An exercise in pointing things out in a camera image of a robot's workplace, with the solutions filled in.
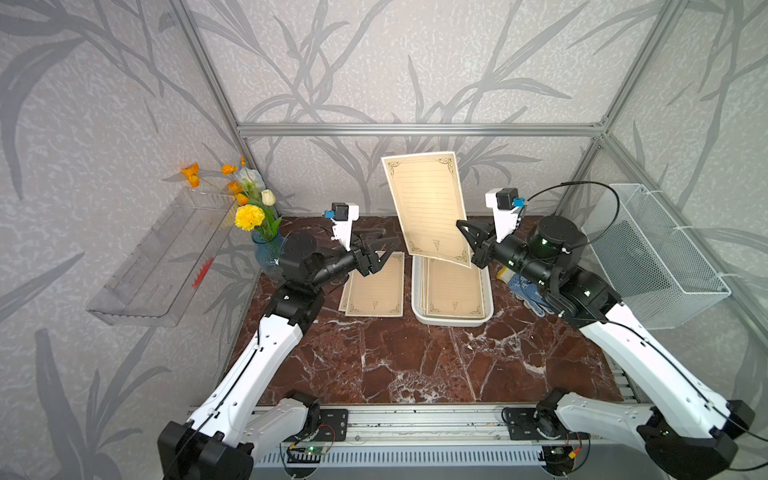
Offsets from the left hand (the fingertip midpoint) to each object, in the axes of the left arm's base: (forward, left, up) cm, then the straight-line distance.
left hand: (391, 241), depth 63 cm
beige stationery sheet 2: (+9, +17, -40) cm, 44 cm away
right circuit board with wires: (-35, -41, -41) cm, 68 cm away
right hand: (+2, -14, +5) cm, 15 cm away
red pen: (-3, +42, -7) cm, 43 cm away
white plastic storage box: (-1, -17, -37) cm, 41 cm away
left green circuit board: (-33, +18, -38) cm, 54 cm away
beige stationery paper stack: (+10, -19, -38) cm, 43 cm away
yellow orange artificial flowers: (+16, +37, -7) cm, 40 cm away
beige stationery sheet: (+8, +5, -37) cm, 38 cm away
